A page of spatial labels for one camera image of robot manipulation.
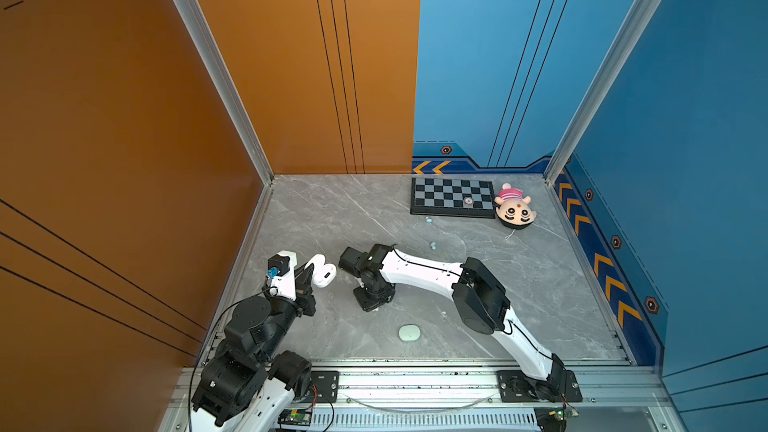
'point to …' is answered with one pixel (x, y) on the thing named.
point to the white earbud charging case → (323, 274)
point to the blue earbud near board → (429, 220)
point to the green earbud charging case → (409, 332)
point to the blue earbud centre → (433, 245)
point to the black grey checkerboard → (451, 197)
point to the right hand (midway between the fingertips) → (367, 308)
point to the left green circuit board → (301, 417)
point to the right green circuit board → (562, 413)
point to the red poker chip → (468, 201)
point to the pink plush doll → (513, 210)
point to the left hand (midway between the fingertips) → (310, 263)
